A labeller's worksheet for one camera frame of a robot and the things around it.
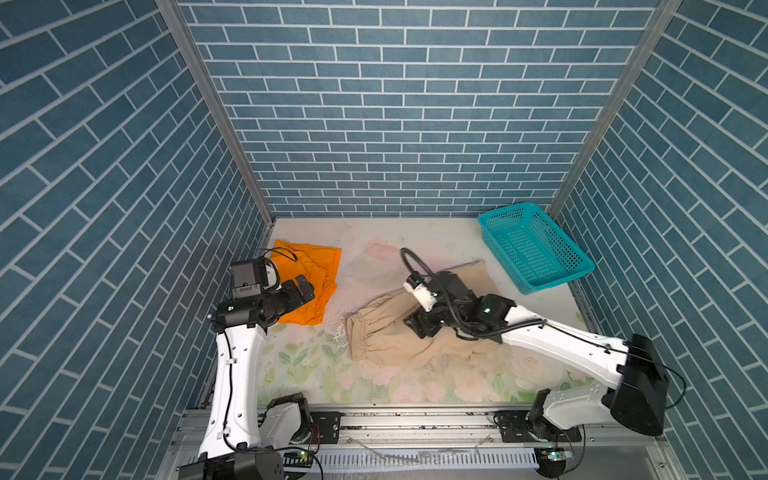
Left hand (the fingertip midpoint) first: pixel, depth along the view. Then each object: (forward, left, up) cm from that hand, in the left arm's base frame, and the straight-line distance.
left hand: (300, 291), depth 76 cm
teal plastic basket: (+29, -77, -19) cm, 85 cm away
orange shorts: (+22, +2, -18) cm, 29 cm away
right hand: (-3, -29, -3) cm, 29 cm away
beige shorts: (-5, -19, -15) cm, 25 cm away
